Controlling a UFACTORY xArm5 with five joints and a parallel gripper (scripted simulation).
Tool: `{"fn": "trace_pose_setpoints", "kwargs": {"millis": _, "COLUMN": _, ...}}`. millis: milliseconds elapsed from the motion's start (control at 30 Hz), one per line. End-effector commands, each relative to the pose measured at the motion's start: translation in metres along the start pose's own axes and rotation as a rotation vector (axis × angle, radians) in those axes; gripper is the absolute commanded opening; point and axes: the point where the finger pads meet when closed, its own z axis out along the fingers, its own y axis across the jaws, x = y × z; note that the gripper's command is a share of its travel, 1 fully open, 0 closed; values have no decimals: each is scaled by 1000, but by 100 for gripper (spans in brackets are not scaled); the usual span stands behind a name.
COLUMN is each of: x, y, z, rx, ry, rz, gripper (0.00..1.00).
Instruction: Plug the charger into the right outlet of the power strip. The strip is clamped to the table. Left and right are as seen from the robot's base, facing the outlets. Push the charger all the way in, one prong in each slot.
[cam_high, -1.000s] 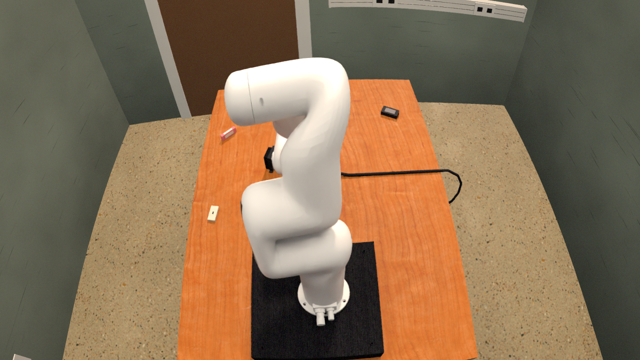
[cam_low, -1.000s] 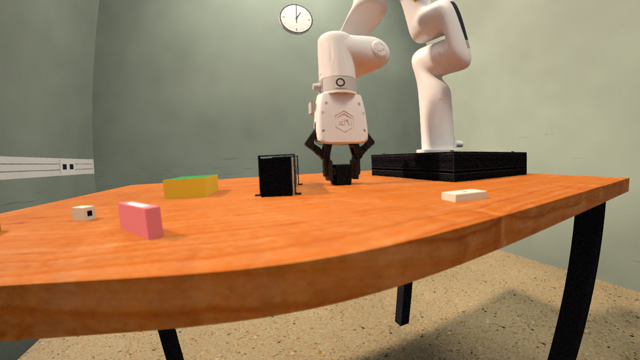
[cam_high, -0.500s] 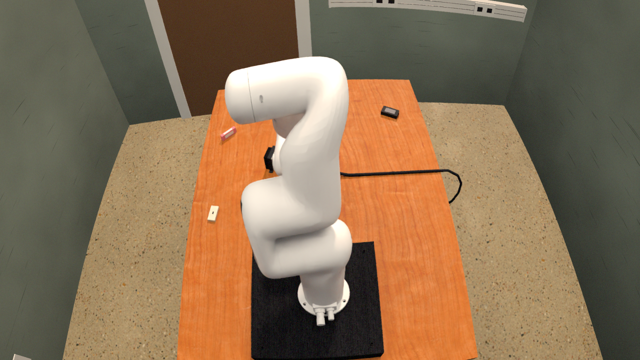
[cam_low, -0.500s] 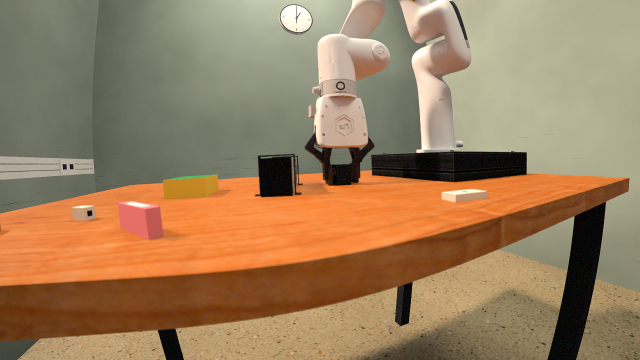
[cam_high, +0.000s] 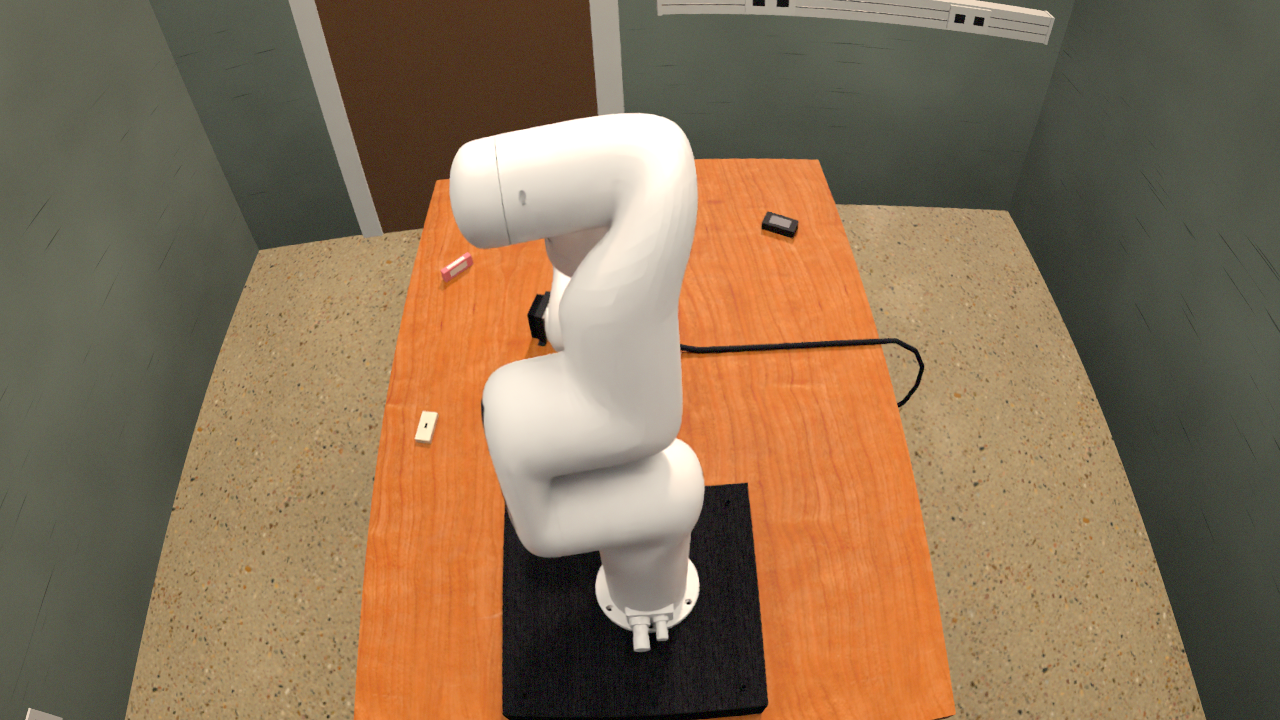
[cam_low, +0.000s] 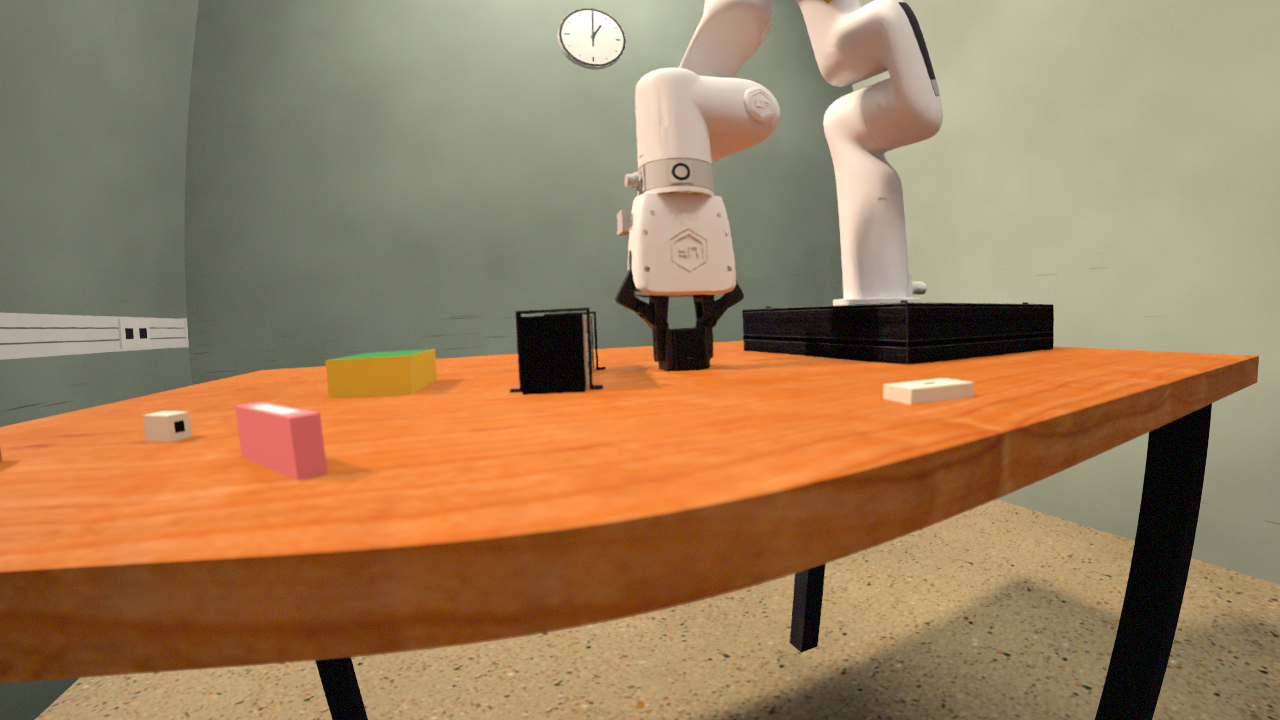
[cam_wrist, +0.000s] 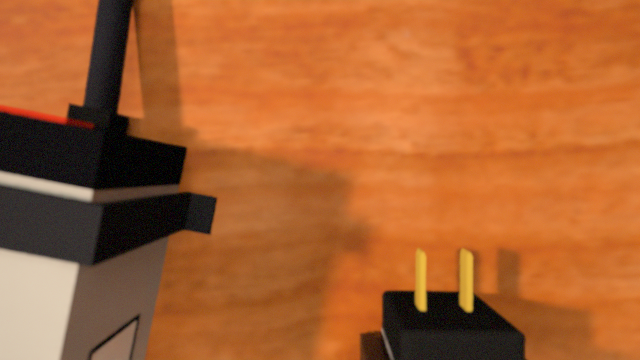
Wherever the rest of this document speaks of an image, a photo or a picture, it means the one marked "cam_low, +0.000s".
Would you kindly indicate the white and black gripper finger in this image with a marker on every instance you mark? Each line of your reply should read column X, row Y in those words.
column 712, row 311
column 655, row 314

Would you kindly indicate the yellow block with green top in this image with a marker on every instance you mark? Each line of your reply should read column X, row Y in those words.
column 384, row 374

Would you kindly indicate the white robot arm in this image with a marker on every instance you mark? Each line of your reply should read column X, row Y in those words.
column 677, row 111

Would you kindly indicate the pink rectangular block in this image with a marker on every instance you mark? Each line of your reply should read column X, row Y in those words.
column 285, row 439

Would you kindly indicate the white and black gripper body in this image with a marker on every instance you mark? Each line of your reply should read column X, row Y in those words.
column 687, row 246

